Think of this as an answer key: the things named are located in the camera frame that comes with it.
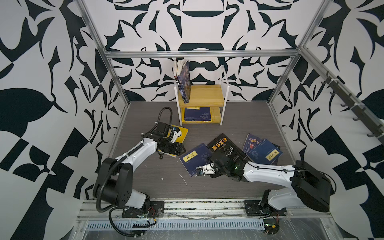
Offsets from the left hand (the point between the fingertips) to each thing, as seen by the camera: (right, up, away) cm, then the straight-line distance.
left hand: (180, 147), depth 86 cm
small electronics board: (+44, -34, -16) cm, 57 cm away
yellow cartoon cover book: (-1, +3, +11) cm, 12 cm away
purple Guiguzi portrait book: (+2, +39, -2) cm, 39 cm away
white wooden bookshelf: (+15, +24, +3) cm, 29 cm away
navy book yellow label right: (+50, -5, +4) cm, 51 cm away
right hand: (+16, -6, -2) cm, 17 cm away
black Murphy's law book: (+26, -2, +7) cm, 27 cm away
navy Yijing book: (+11, -6, +5) cm, 14 cm away
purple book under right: (+44, +2, +10) cm, 45 cm away
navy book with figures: (+14, +19, +18) cm, 30 cm away
